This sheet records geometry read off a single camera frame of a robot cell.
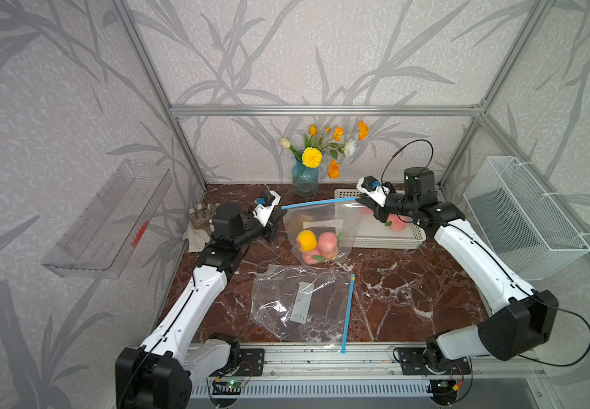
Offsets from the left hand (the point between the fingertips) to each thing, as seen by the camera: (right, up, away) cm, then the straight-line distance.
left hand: (283, 210), depth 74 cm
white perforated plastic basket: (+25, -7, +10) cm, 28 cm away
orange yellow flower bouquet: (+13, +25, +28) cm, 40 cm away
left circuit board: (-15, -50, -2) cm, 53 cm away
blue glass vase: (+6, +13, +36) cm, 39 cm away
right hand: (+24, +5, +3) cm, 24 cm away
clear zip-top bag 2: (+6, -32, +11) cm, 34 cm away
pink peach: (+14, -11, +11) cm, 21 cm away
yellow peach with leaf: (+7, -11, +12) cm, 17 cm away
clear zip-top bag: (+12, -8, +15) cm, 21 cm away
